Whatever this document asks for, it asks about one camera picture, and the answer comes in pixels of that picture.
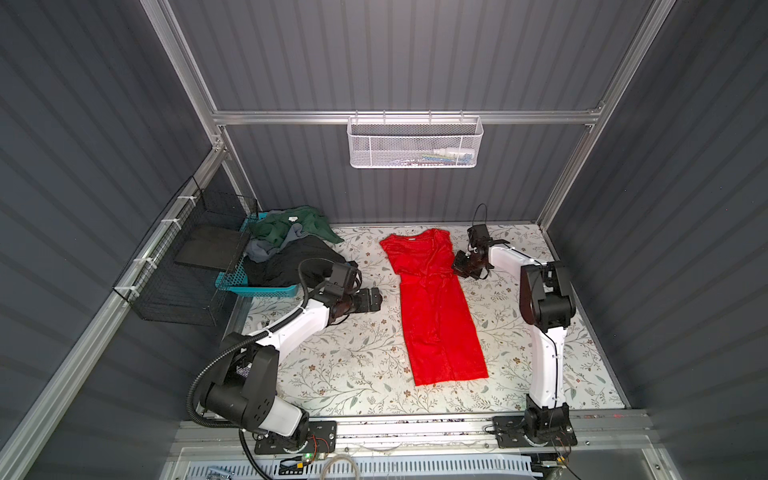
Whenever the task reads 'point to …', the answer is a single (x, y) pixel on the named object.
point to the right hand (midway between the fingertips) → (456, 270)
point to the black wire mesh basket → (178, 277)
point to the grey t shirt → (258, 250)
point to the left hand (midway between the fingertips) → (369, 299)
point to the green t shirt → (275, 227)
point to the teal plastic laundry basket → (236, 279)
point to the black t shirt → (303, 261)
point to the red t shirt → (442, 343)
